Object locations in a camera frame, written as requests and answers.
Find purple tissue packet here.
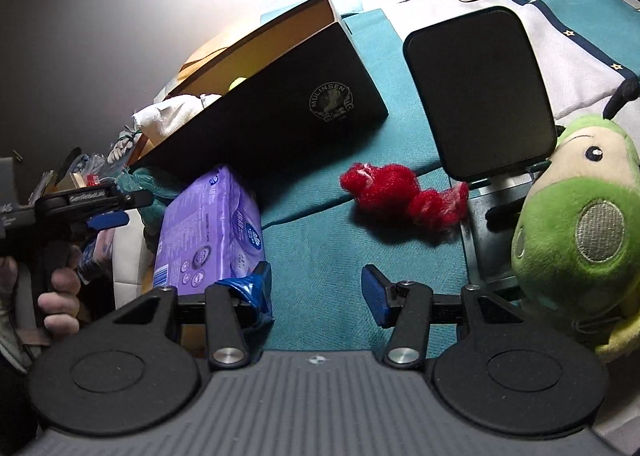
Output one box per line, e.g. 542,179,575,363
152,165,273,297

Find red plush toy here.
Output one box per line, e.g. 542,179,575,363
340,162,471,231

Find person's left hand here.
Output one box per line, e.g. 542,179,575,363
37,243,85,337

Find pink floral pillow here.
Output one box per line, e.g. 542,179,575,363
80,226,117,287

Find green plush bug toy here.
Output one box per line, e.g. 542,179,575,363
510,78,640,341

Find teal mesh bath pouf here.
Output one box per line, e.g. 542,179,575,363
116,168,173,237

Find white towel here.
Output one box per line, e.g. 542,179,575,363
132,93,222,143

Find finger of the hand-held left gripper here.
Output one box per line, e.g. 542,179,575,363
120,191,154,213
86,212,130,231

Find black phone stand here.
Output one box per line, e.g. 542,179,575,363
402,6,558,297

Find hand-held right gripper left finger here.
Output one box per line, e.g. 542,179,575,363
114,261,275,371

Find dark cardboard box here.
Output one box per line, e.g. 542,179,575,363
131,0,390,197

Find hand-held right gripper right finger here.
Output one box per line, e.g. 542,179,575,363
361,264,525,369

